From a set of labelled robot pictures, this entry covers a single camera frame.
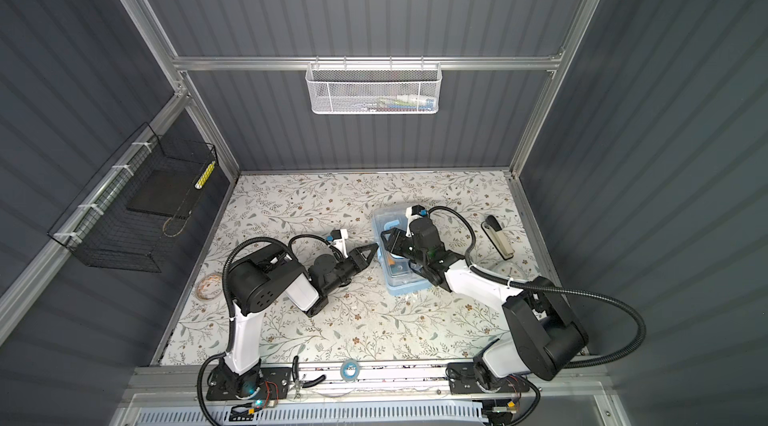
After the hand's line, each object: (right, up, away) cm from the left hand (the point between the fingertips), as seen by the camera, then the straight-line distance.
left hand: (380, 249), depth 89 cm
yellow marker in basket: (-49, +19, -10) cm, 53 cm away
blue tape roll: (-7, -29, -13) cm, 33 cm away
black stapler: (+38, +5, +9) cm, 39 cm away
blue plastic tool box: (+5, -7, -5) cm, 10 cm away
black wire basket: (-61, +11, -16) cm, 65 cm away
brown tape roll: (-53, -12, +1) cm, 54 cm away
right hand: (+2, +3, -3) cm, 5 cm away
